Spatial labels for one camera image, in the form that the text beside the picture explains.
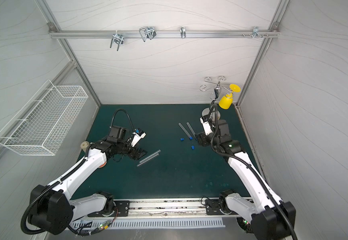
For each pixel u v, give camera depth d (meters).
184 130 1.04
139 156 0.73
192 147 0.96
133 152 0.72
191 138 1.01
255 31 0.77
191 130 1.04
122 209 0.73
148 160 0.90
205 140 0.69
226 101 1.01
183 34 0.78
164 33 0.78
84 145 0.85
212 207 0.73
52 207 0.38
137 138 0.73
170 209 0.75
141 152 0.73
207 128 0.68
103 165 0.56
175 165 0.90
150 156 0.91
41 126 0.69
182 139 0.98
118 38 0.79
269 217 0.37
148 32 0.77
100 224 0.70
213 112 1.10
